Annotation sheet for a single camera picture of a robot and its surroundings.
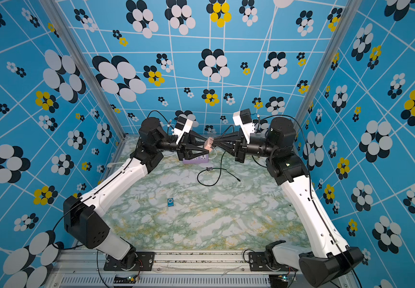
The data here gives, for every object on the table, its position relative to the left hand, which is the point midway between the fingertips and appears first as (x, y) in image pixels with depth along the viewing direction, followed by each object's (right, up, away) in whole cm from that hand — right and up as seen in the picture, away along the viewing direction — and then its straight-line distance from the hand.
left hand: (210, 147), depth 60 cm
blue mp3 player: (-21, -28, +30) cm, 46 cm away
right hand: (+3, +2, -5) cm, 6 cm away
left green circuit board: (-35, -53, +11) cm, 65 cm away
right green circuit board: (+29, -52, +10) cm, 60 cm away
